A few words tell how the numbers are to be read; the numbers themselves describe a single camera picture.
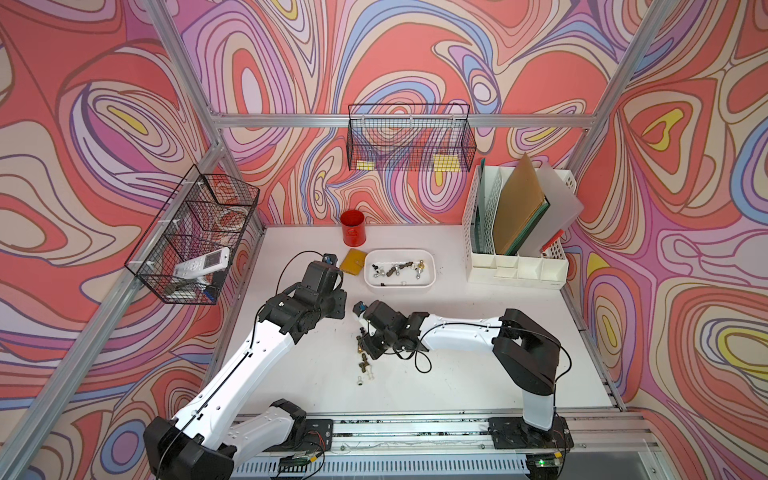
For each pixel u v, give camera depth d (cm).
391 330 66
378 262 108
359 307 78
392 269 105
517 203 101
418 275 104
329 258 67
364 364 84
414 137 96
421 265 105
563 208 84
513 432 73
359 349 85
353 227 108
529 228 91
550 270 103
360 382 82
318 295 55
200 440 37
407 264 107
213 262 68
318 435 72
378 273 104
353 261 108
